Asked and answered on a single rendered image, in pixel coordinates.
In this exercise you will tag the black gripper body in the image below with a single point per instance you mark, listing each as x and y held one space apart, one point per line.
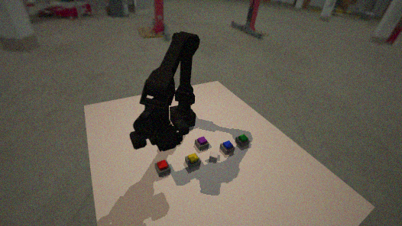
139 141

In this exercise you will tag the purple button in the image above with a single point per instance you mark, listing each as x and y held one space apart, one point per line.
201 143

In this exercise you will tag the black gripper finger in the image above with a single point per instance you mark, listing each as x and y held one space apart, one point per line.
157 144

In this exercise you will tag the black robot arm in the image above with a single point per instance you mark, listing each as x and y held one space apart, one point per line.
160 84

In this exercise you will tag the red button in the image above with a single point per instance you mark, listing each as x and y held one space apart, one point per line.
162 167

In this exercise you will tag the yellow button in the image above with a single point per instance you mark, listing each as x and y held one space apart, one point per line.
192 161

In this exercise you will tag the green button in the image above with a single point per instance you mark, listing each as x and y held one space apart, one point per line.
242 141

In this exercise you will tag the blue button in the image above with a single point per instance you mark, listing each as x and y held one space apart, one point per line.
227 147

